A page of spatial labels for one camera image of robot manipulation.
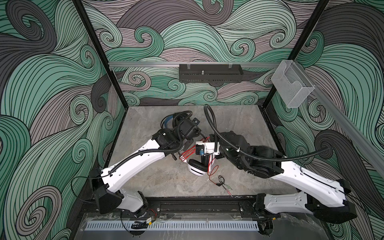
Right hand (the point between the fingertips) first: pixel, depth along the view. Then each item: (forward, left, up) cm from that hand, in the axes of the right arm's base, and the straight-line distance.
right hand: (214, 132), depth 62 cm
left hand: (+5, +14, -9) cm, 18 cm away
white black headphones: (-11, +5, -12) cm, 17 cm away
